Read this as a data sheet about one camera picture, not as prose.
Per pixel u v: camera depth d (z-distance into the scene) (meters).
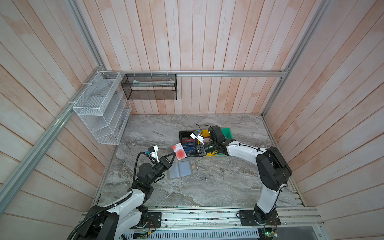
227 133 1.03
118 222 0.43
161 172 0.72
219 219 0.75
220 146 0.71
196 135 0.78
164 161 0.70
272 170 0.49
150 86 1.04
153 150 0.73
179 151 0.80
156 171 0.72
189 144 1.01
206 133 0.77
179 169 0.90
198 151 0.76
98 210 0.45
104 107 0.73
